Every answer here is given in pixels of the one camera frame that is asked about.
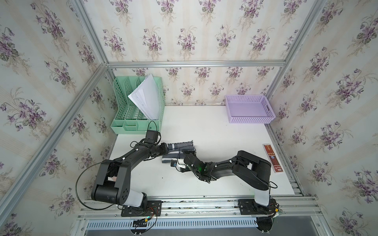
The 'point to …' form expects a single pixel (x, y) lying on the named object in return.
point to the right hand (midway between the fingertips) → (183, 155)
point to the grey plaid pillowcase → (175, 151)
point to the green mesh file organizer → (130, 119)
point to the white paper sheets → (145, 96)
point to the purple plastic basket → (249, 109)
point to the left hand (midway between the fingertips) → (167, 150)
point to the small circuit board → (141, 222)
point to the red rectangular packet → (272, 158)
